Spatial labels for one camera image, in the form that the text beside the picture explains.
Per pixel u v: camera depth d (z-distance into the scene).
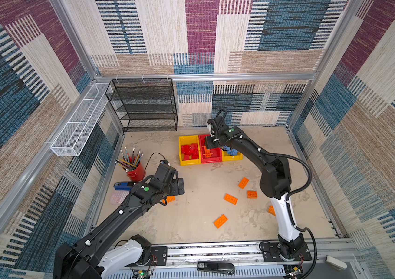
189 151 1.02
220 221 0.83
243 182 0.94
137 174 0.95
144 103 1.09
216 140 0.74
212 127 0.78
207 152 1.05
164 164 0.71
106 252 0.53
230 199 0.89
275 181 0.57
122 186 0.89
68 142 0.70
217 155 1.04
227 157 1.00
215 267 0.67
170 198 0.87
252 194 0.89
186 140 1.08
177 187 0.71
